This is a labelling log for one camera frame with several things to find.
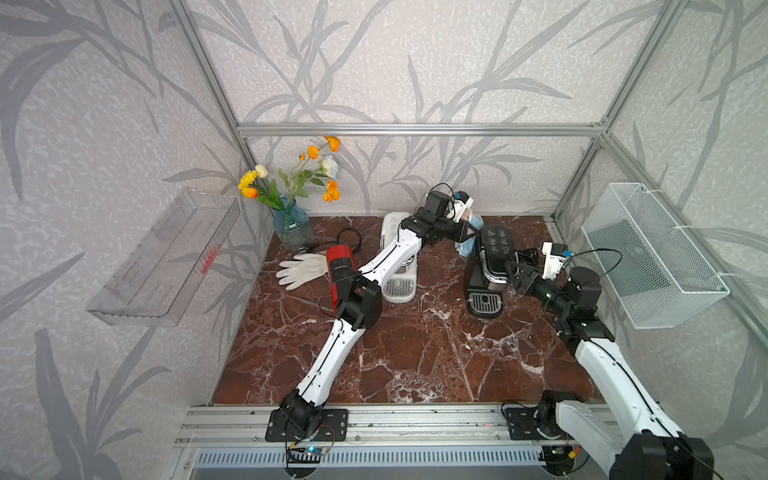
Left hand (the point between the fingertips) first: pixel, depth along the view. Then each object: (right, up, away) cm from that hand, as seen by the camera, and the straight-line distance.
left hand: (477, 232), depth 91 cm
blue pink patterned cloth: (-3, -5, -2) cm, 6 cm away
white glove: (-60, -14, +13) cm, 63 cm away
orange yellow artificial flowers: (-70, +15, +1) cm, 71 cm away
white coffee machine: (-24, -18, +5) cm, 30 cm away
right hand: (+5, -9, -12) cm, 16 cm away
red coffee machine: (-40, -8, -8) cm, 42 cm away
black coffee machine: (-1, -11, -14) cm, 18 cm away
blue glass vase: (-61, +2, +11) cm, 62 cm away
